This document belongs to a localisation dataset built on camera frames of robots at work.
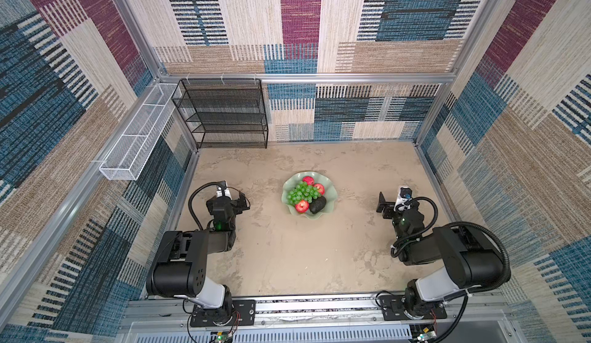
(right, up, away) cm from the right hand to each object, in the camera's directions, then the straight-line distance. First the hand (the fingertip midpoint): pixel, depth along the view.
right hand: (393, 195), depth 91 cm
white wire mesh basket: (-88, +14, -21) cm, 91 cm away
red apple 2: (-35, -4, +1) cm, 35 cm away
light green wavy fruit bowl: (-23, 0, +6) cm, 24 cm away
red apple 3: (-33, +5, +6) cm, 34 cm away
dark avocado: (-29, -4, +2) cm, 29 cm away
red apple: (-28, +2, +8) cm, 29 cm away
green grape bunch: (-35, +1, +1) cm, 35 cm away
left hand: (-65, +1, +2) cm, 65 cm away
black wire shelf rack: (-72, +36, +20) cm, 83 cm away
